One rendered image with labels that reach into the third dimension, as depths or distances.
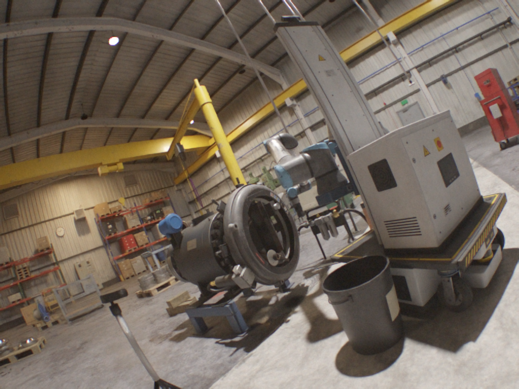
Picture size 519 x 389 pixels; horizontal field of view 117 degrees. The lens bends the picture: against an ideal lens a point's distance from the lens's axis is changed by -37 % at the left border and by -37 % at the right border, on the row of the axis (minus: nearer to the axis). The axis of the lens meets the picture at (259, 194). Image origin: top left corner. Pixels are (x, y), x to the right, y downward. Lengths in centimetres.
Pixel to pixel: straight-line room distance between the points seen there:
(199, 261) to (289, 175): 100
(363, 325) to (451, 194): 68
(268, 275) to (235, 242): 31
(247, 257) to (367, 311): 83
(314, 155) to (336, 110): 28
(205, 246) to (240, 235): 42
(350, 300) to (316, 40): 148
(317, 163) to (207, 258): 105
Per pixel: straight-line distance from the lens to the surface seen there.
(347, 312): 107
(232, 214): 160
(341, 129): 141
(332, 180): 140
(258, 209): 173
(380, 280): 102
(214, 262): 187
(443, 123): 135
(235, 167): 561
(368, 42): 1234
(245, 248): 155
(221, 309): 189
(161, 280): 586
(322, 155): 141
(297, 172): 138
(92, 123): 1378
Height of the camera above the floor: 78
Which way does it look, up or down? 3 degrees up
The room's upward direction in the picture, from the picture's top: 24 degrees counter-clockwise
